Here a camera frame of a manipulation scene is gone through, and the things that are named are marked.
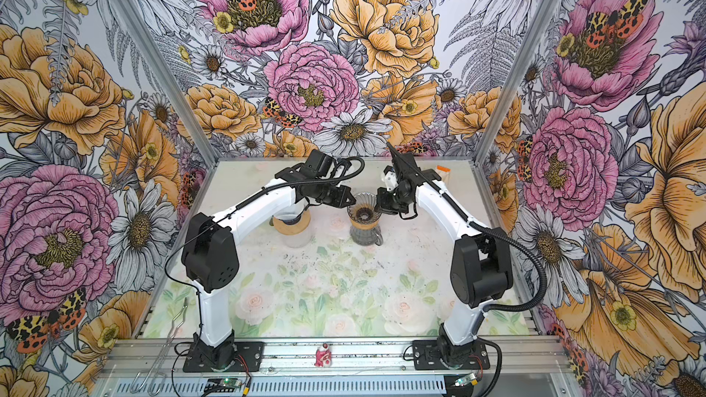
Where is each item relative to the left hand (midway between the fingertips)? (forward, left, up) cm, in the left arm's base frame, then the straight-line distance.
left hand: (351, 207), depth 87 cm
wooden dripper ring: (-3, -4, -6) cm, 8 cm away
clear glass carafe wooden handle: (-3, +18, -15) cm, 24 cm away
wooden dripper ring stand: (-5, +18, -3) cm, 19 cm away
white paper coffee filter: (-1, +18, -1) cm, 18 cm away
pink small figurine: (-38, +7, -12) cm, 41 cm away
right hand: (-2, -8, -1) cm, 9 cm away
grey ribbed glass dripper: (+1, -4, -5) cm, 7 cm away
